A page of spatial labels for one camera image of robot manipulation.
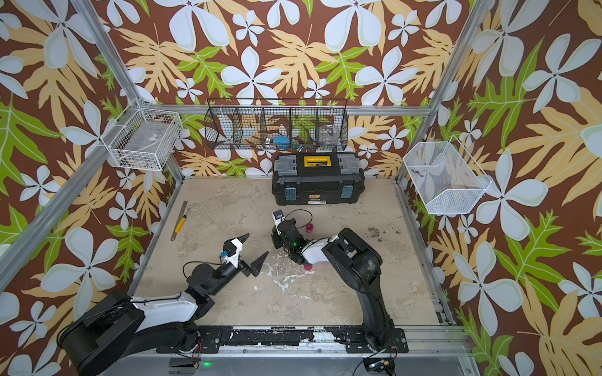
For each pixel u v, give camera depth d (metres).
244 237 0.77
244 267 0.69
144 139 0.86
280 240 0.86
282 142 0.93
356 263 0.53
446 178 0.84
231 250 0.64
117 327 0.43
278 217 0.85
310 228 0.99
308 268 0.89
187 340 0.65
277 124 0.98
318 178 0.96
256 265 0.70
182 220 1.04
